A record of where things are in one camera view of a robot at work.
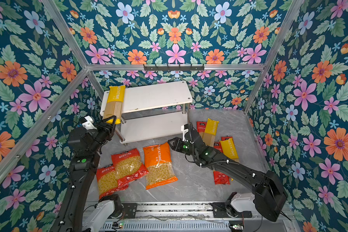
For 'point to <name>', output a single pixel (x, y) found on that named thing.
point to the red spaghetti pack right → (225, 137)
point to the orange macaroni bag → (160, 170)
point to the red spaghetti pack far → (201, 126)
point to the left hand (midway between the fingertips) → (116, 113)
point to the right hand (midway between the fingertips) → (169, 141)
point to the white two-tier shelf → (154, 112)
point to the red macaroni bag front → (128, 166)
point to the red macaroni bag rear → (108, 181)
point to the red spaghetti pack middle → (221, 178)
